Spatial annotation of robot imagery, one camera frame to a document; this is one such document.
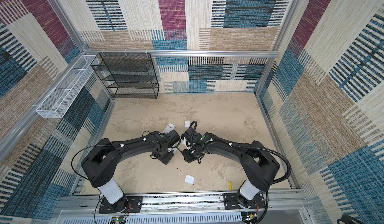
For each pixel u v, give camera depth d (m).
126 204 0.73
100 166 0.46
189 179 0.81
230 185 0.79
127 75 1.11
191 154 0.74
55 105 0.70
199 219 0.70
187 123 1.03
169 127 0.99
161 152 0.73
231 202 0.73
